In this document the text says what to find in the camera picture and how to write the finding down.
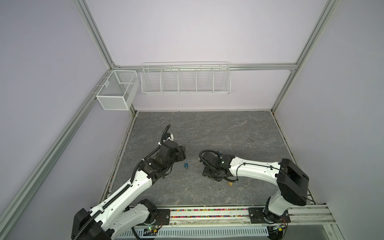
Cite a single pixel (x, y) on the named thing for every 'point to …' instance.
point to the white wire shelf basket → (185, 77)
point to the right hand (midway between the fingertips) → (205, 175)
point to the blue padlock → (186, 165)
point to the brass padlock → (230, 183)
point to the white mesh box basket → (119, 90)
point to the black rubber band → (251, 140)
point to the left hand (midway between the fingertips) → (181, 151)
